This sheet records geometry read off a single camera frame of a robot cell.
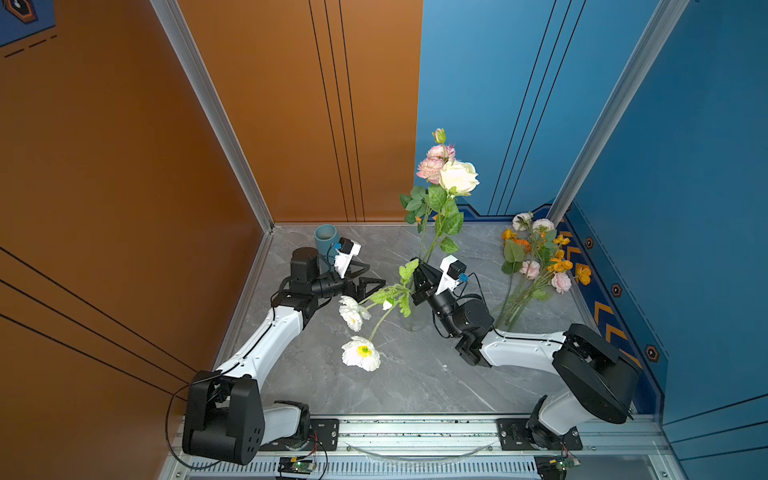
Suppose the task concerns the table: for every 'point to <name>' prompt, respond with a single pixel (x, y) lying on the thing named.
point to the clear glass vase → (420, 315)
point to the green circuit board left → (294, 465)
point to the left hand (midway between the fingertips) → (375, 273)
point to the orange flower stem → (539, 267)
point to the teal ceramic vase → (325, 237)
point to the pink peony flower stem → (540, 287)
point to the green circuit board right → (563, 464)
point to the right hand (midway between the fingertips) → (410, 261)
